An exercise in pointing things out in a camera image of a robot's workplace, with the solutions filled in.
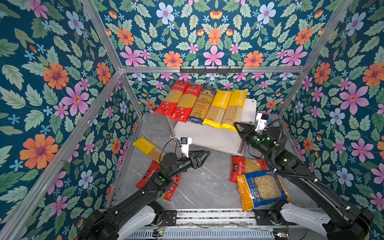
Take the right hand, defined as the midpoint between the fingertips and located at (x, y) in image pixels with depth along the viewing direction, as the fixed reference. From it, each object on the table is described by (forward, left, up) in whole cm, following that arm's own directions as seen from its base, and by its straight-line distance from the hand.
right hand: (234, 122), depth 65 cm
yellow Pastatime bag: (+6, 0, -1) cm, 6 cm away
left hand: (-9, +11, -10) cm, 17 cm away
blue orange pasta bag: (-18, -17, -33) cm, 41 cm away
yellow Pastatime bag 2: (+11, +52, -36) cm, 64 cm away
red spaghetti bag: (+13, +31, -1) cm, 34 cm away
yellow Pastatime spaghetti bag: (+12, +7, -1) cm, 13 cm away
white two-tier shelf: (+16, +9, -31) cm, 36 cm away
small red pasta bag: (-5, -8, -33) cm, 34 cm away
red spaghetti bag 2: (+15, +22, -1) cm, 27 cm away
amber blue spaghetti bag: (+13, +14, -1) cm, 19 cm away
